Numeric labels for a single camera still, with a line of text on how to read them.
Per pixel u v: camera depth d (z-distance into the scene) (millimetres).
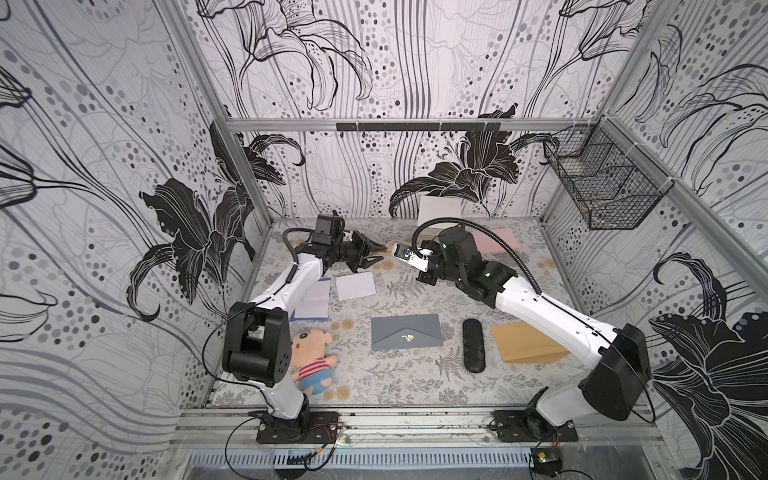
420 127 935
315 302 961
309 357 783
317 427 728
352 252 748
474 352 823
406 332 875
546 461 702
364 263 768
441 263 635
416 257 624
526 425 641
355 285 982
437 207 1112
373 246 770
